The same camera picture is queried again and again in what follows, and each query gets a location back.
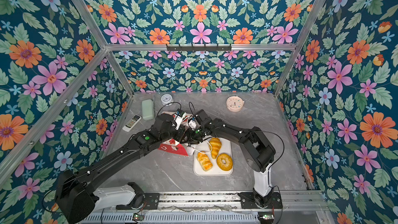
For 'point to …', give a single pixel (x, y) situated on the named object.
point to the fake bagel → (228, 165)
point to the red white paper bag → (172, 145)
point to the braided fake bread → (204, 162)
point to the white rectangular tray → (204, 147)
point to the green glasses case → (147, 109)
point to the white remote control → (132, 123)
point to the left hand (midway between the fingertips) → (187, 124)
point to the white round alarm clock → (167, 98)
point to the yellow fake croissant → (215, 144)
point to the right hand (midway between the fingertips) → (182, 141)
